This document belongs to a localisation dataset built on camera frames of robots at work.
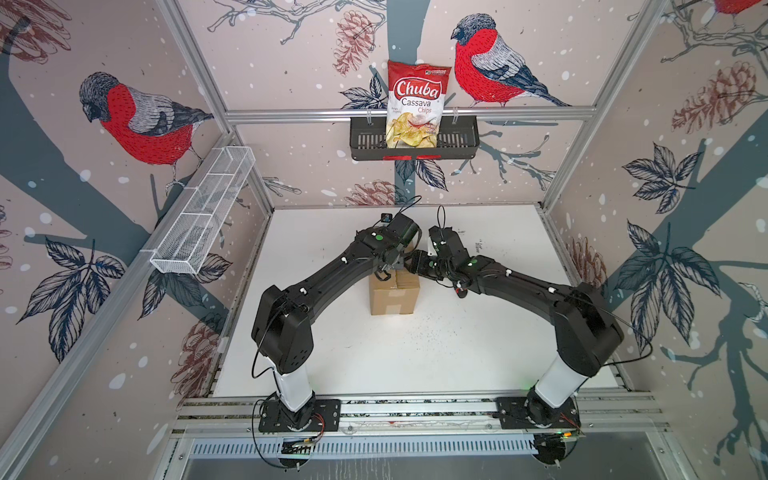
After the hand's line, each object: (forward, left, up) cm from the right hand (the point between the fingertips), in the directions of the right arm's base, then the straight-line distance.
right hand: (403, 270), depth 87 cm
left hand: (+1, +4, +5) cm, 7 cm away
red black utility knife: (0, -19, -13) cm, 23 cm away
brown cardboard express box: (-9, +2, +1) cm, 10 cm away
